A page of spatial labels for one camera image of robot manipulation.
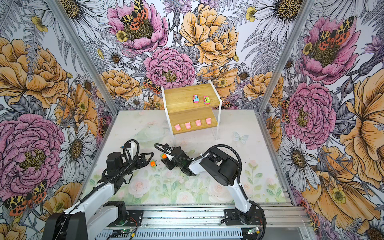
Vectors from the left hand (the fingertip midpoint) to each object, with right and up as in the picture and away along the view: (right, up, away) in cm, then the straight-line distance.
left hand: (149, 159), depth 86 cm
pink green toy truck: (+32, +32, -8) cm, 46 cm away
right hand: (+7, -3, +9) cm, 12 cm away
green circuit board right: (+52, -31, -14) cm, 62 cm away
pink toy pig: (+15, +18, +4) cm, 24 cm away
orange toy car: (+1, -4, +4) cm, 6 cm away
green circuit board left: (-7, -30, -14) cm, 34 cm away
